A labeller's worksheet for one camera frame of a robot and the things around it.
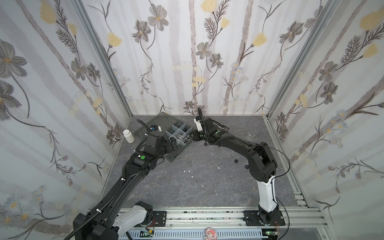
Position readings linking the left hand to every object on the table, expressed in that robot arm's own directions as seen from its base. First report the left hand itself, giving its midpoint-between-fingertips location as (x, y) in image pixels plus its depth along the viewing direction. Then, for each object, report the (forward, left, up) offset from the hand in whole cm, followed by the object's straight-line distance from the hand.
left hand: (168, 138), depth 77 cm
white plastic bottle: (+14, +29, -17) cm, 37 cm away
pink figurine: (-41, -21, -19) cm, 49 cm away
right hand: (+13, -12, -7) cm, 19 cm away
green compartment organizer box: (+20, -6, -21) cm, 29 cm away
